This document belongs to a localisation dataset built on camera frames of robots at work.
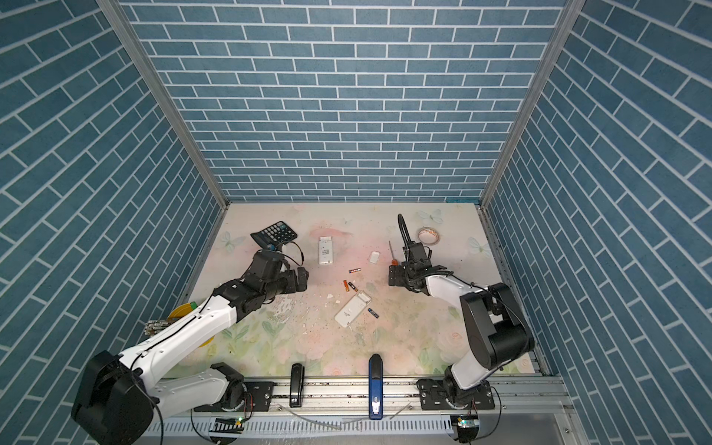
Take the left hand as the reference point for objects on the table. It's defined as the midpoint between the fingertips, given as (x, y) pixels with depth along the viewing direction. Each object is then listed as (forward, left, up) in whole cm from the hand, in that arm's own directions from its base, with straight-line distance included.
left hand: (297, 274), depth 84 cm
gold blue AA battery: (+8, -17, -12) cm, 22 cm away
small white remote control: (-6, -17, -11) cm, 21 cm away
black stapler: (-29, -2, -8) cm, 30 cm away
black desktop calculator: (+24, +14, -11) cm, 30 cm away
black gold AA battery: (+2, -17, -12) cm, 21 cm away
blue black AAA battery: (-8, -23, -12) cm, 27 cm away
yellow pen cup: (-9, +33, -4) cm, 34 cm away
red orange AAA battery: (+3, -14, -12) cm, 19 cm away
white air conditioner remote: (+17, -6, -11) cm, 21 cm away
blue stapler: (-28, -23, -9) cm, 38 cm away
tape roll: (+24, -47, -11) cm, 54 cm away
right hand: (+6, -33, -8) cm, 34 cm away
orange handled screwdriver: (+12, -32, -11) cm, 36 cm away
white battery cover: (+15, -25, -12) cm, 32 cm away
